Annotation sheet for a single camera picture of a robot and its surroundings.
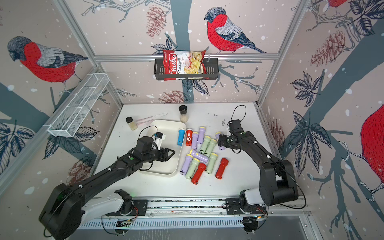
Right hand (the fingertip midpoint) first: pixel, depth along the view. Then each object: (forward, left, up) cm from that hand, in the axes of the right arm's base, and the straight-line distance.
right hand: (222, 141), depth 90 cm
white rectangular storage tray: (+13, +36, -6) cm, 39 cm away
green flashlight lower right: (-13, +7, -5) cm, 15 cm away
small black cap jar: (+12, +62, 0) cm, 63 cm away
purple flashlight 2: (-13, +22, -6) cm, 26 cm away
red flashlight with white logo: (+5, +21, -4) cm, 22 cm away
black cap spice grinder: (+21, +26, +4) cm, 34 cm away
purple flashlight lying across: (-8, +15, -5) cm, 17 cm away
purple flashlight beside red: (+2, +17, -4) cm, 18 cm away
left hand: (-9, +28, +5) cm, 30 cm away
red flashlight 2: (-15, +1, -7) cm, 16 cm away
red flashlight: (-15, +13, -5) cm, 20 cm away
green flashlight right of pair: (-2, +7, -5) cm, 9 cm away
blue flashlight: (+5, +27, -4) cm, 28 cm away
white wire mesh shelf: (+1, +79, +24) cm, 83 cm away
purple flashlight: (-2, 0, -6) cm, 6 cm away
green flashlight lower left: (-16, +18, -5) cm, 24 cm away
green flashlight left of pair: (+1, +11, -5) cm, 12 cm away
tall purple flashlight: (+10, +13, -4) cm, 17 cm away
